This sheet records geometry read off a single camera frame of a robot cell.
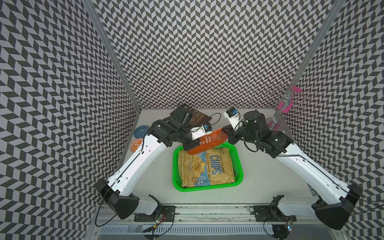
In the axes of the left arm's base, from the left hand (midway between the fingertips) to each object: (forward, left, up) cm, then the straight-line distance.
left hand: (195, 140), depth 70 cm
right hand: (+3, -13, +3) cm, 14 cm away
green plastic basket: (-9, -23, -19) cm, 31 cm away
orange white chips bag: (+1, -8, -1) cm, 8 cm away
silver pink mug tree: (+28, -54, -2) cm, 61 cm away
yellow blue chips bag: (-6, -8, -19) cm, 21 cm away
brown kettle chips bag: (+33, -1, -22) cm, 40 cm away
